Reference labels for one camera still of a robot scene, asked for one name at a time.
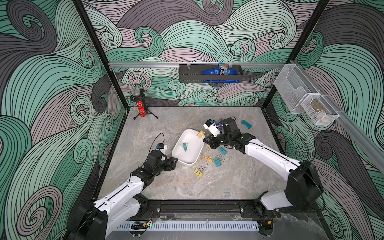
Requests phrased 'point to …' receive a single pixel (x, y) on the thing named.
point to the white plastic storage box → (188, 148)
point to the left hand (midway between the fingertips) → (173, 158)
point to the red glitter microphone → (141, 110)
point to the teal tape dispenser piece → (246, 123)
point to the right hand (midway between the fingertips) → (205, 139)
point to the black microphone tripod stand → (141, 98)
